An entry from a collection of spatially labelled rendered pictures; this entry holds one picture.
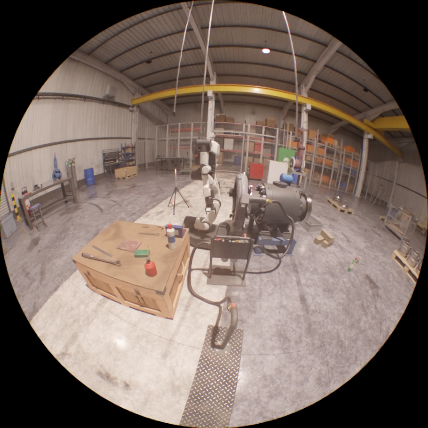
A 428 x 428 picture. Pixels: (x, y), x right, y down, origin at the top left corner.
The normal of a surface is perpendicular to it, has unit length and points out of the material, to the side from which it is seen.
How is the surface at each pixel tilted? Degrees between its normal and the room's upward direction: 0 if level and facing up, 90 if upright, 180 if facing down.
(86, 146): 90
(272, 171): 90
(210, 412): 0
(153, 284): 0
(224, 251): 90
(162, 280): 0
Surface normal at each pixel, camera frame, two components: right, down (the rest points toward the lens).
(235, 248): -0.07, 0.41
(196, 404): 0.05, -0.91
